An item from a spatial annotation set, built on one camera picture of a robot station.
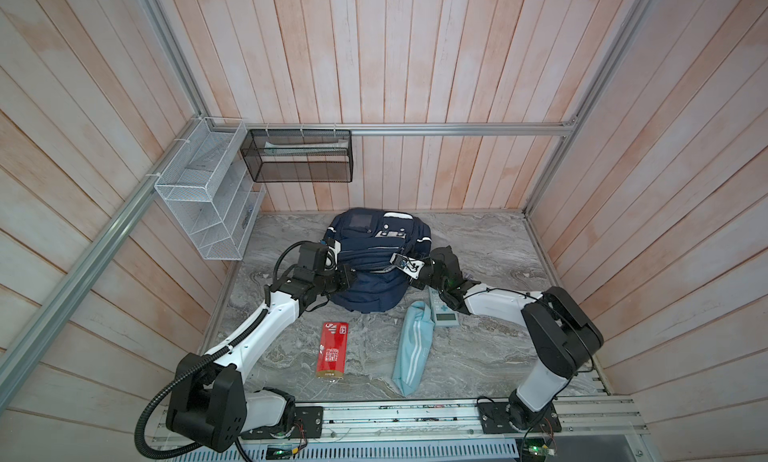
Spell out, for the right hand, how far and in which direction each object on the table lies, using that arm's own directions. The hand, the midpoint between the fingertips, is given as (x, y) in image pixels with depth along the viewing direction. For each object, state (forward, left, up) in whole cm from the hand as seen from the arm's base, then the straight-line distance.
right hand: (404, 257), depth 91 cm
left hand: (-11, +14, +3) cm, 18 cm away
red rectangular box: (-26, +21, -11) cm, 35 cm away
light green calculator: (-14, -11, -10) cm, 20 cm away
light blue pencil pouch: (-26, -2, -6) cm, 27 cm away
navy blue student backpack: (+11, +13, -5) cm, 18 cm away
